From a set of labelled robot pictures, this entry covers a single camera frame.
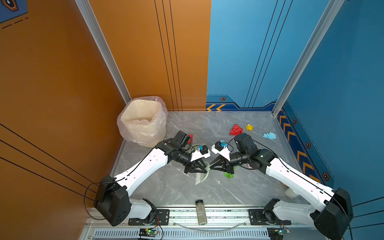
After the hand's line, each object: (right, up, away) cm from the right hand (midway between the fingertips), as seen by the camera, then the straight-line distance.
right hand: (211, 165), depth 70 cm
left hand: (-3, -2, +3) cm, 4 cm away
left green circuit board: (-30, -33, +1) cm, 44 cm away
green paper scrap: (+13, -10, +16) cm, 23 cm away
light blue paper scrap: (+46, +11, +36) cm, 59 cm away
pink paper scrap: (+14, +3, -12) cm, 18 cm away
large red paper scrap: (+22, +15, +36) cm, 45 cm away
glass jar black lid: (-5, -24, +3) cm, 24 cm away
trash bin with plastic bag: (-36, +21, +11) cm, 44 cm away
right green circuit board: (+32, -33, +1) cm, 46 cm away
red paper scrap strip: (-10, +10, +14) cm, 20 cm away
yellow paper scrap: (+32, +17, +39) cm, 54 cm away
